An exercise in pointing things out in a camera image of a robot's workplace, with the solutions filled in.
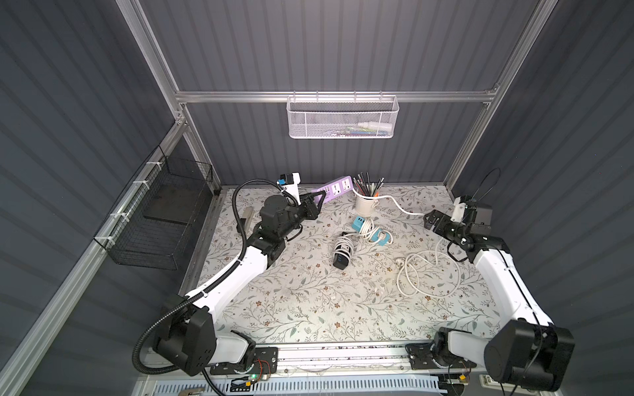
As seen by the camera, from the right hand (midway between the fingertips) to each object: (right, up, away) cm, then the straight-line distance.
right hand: (441, 221), depth 82 cm
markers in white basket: (-23, +34, +10) cm, 43 cm away
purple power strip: (-36, +11, -5) cm, 38 cm away
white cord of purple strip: (+1, -20, +9) cm, 22 cm away
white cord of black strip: (-32, -10, +12) cm, 35 cm away
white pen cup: (-22, +5, +22) cm, 31 cm away
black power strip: (-33, -15, +7) cm, 37 cm away
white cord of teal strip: (-21, -5, +15) cm, 26 cm away
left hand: (-39, +8, -10) cm, 41 cm away
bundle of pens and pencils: (-22, +14, +23) cm, 35 cm away
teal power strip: (-26, -2, +17) cm, 32 cm away
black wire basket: (-90, 0, -10) cm, 91 cm away
